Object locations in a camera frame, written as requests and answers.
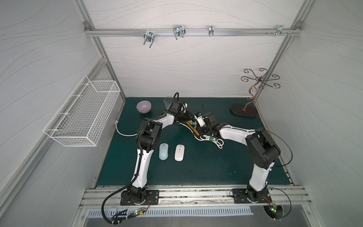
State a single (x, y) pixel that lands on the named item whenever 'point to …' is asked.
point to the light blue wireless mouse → (163, 151)
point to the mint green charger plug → (193, 123)
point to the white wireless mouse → (179, 152)
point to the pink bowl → (143, 107)
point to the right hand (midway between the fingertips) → (198, 126)
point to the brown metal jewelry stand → (241, 110)
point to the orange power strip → (189, 123)
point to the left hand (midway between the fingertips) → (194, 118)
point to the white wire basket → (83, 121)
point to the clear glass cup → (168, 101)
